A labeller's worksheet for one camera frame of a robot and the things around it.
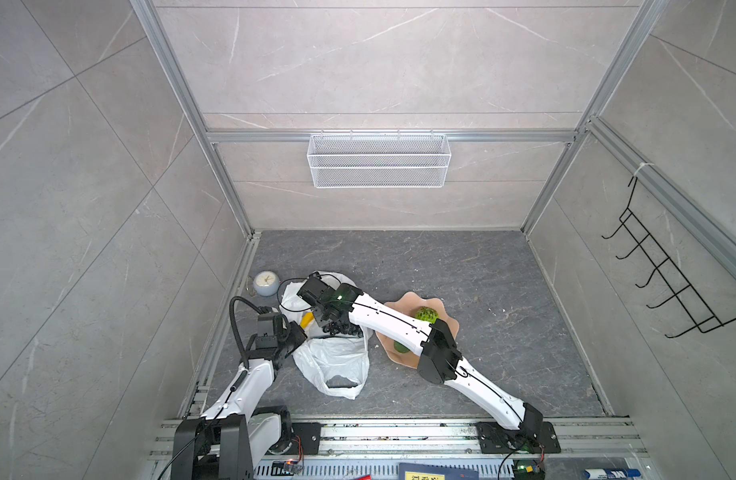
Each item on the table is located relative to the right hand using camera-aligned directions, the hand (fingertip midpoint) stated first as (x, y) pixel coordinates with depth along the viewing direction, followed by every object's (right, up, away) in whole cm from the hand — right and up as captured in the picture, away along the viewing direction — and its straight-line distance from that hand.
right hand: (326, 307), depth 91 cm
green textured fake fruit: (+31, -1, -4) cm, 31 cm away
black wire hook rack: (+82, +9, -28) cm, 87 cm away
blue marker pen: (+70, -34, -24) cm, 82 cm away
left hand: (-7, -4, -2) cm, 9 cm away
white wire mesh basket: (+17, +49, +9) cm, 52 cm away
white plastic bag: (+1, -11, -10) cm, 15 cm away
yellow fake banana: (-6, -3, -2) cm, 7 cm away
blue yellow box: (+29, -34, -24) cm, 51 cm away
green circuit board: (+52, -35, -21) cm, 67 cm away
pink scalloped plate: (+27, +1, +2) cm, 27 cm away
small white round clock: (-21, +7, +7) cm, 23 cm away
